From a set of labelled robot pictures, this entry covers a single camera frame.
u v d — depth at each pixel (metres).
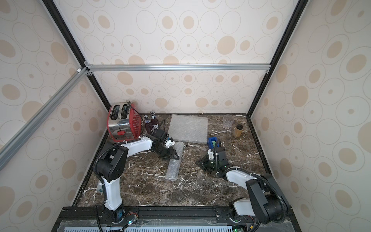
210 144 0.95
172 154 0.84
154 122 1.00
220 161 0.70
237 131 1.01
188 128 1.10
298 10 0.69
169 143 0.90
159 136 0.80
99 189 0.78
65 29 0.75
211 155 0.83
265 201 0.43
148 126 0.96
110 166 0.51
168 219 0.73
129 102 0.97
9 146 0.52
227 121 1.13
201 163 0.77
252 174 0.50
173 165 0.85
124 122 0.93
